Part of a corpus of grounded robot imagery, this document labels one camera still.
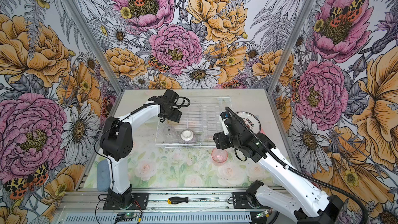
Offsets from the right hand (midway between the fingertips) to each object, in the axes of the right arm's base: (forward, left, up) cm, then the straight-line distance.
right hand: (221, 141), depth 72 cm
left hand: (+22, +28, -12) cm, 37 cm away
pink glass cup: (+1, 0, -19) cm, 19 cm away
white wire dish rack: (+23, +11, -19) cm, 31 cm away
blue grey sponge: (-10, +58, -16) cm, 62 cm away
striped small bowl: (+11, +18, -13) cm, 24 cm away
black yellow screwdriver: (-20, +20, -19) cm, 34 cm away
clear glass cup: (+10, +27, -10) cm, 31 cm away
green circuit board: (-25, +44, -20) cm, 55 cm away
